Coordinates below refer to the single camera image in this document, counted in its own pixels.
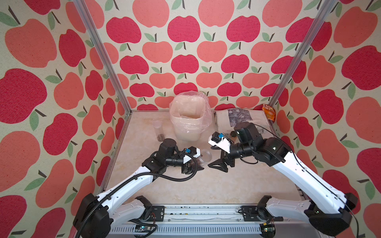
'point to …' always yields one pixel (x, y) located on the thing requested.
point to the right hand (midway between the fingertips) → (212, 157)
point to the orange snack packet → (270, 112)
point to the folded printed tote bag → (226, 120)
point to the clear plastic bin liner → (190, 111)
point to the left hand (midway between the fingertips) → (201, 164)
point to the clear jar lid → (207, 155)
